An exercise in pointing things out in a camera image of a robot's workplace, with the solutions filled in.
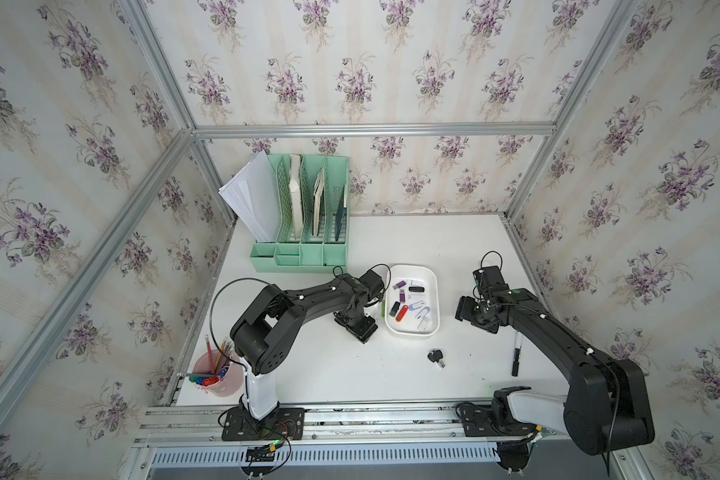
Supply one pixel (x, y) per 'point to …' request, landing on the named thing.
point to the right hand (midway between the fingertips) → (469, 316)
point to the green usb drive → (383, 308)
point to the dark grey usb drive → (394, 309)
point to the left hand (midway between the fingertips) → (362, 334)
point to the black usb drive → (416, 289)
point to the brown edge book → (318, 189)
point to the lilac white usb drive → (422, 313)
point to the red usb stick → (401, 313)
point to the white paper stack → (253, 195)
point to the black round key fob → (435, 356)
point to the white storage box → (420, 275)
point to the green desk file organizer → (312, 253)
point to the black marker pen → (516, 354)
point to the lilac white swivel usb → (417, 304)
